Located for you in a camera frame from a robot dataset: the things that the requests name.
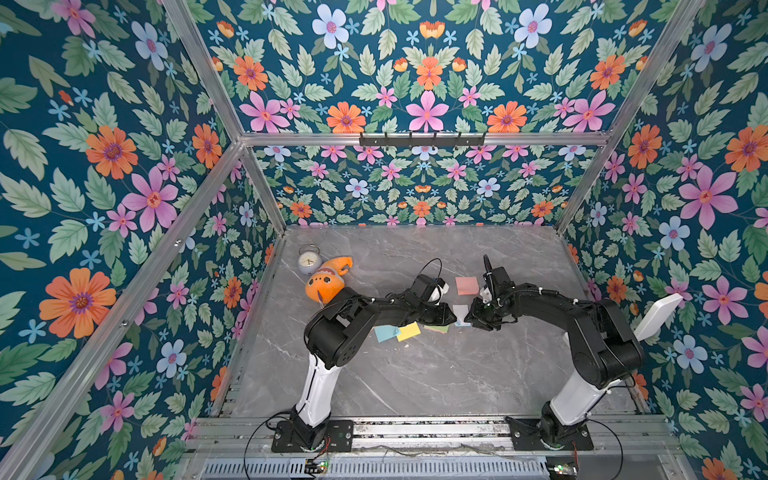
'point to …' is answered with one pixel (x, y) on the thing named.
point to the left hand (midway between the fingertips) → (460, 317)
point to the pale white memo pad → (460, 311)
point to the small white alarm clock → (310, 260)
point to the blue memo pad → (386, 332)
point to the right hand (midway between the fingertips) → (473, 315)
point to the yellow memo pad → (409, 331)
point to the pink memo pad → (467, 285)
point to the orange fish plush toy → (327, 282)
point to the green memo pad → (438, 328)
